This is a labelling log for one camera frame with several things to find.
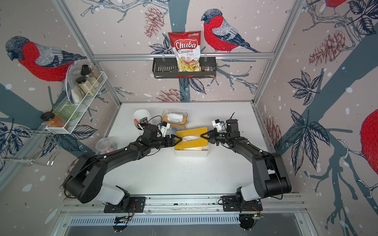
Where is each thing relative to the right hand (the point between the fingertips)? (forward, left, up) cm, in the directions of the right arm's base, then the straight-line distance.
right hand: (201, 135), depth 84 cm
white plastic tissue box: (-6, +5, -10) cm, 13 cm away
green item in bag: (0, +68, +20) cm, 71 cm away
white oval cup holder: (+14, +40, +2) cm, 42 cm away
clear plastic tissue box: (+17, +16, -7) cm, 25 cm away
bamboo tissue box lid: (+12, +17, -7) cm, 22 cm away
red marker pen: (+10, +41, -4) cm, 43 cm away
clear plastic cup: (-4, +60, -8) cm, 60 cm away
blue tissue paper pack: (+12, +17, -11) cm, 23 cm away
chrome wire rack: (-17, +72, +14) cm, 76 cm away
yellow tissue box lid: (-3, +2, -2) cm, 4 cm away
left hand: (-1, +12, -1) cm, 12 cm away
